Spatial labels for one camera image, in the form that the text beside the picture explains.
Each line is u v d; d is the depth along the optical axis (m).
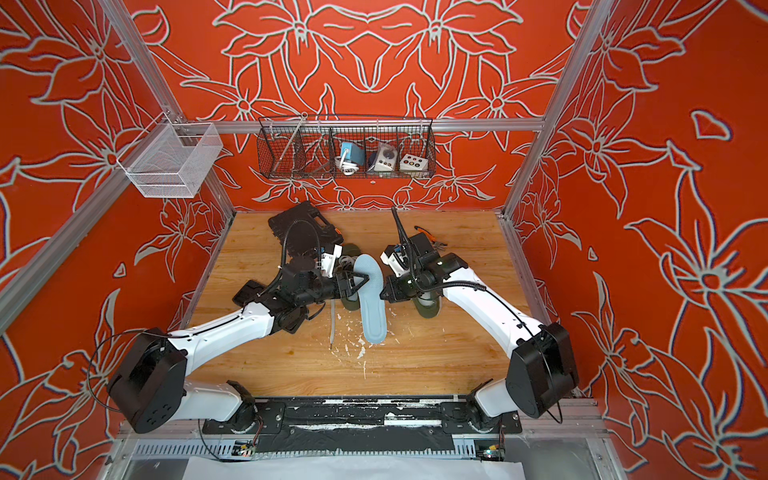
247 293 0.95
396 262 0.72
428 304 0.91
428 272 0.58
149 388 0.42
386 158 0.91
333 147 1.00
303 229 1.08
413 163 0.94
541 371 0.41
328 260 0.74
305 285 0.64
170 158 0.90
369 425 0.73
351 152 0.84
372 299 0.78
